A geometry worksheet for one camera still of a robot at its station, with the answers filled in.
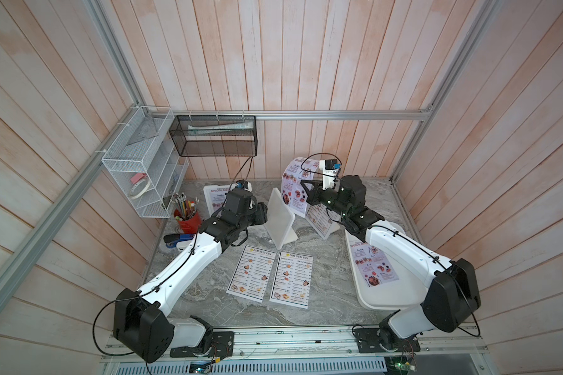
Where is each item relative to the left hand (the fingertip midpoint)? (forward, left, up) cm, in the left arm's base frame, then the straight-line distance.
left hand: (261, 211), depth 80 cm
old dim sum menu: (-14, +4, -22) cm, 26 cm away
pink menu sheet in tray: (-10, -44, -21) cm, 50 cm away
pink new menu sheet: (+5, -11, +4) cm, 13 cm away
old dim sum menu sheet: (-16, -12, -23) cm, 30 cm away
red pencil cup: (+7, +31, -11) cm, 34 cm away
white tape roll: (+7, +44, +4) cm, 44 cm away
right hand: (+6, -13, +9) cm, 17 cm away
